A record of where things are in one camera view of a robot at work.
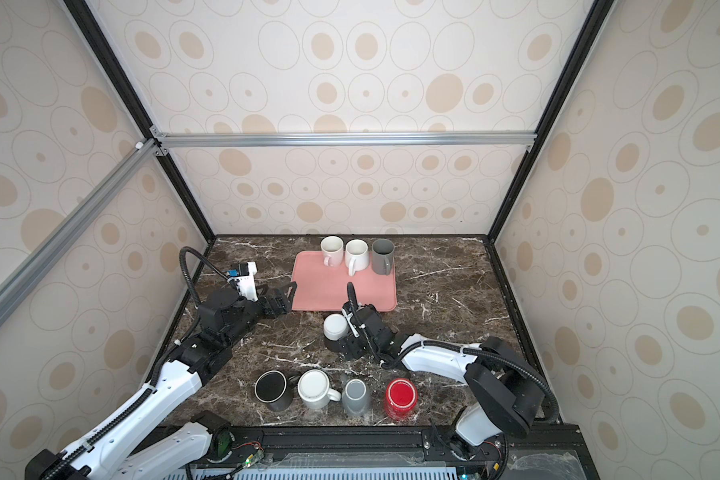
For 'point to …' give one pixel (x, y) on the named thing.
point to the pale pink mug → (333, 251)
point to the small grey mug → (355, 399)
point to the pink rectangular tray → (323, 288)
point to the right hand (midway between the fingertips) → (353, 333)
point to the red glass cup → (401, 399)
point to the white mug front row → (313, 387)
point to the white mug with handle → (356, 256)
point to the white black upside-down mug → (335, 328)
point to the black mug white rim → (274, 388)
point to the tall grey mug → (382, 256)
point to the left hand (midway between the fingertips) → (289, 282)
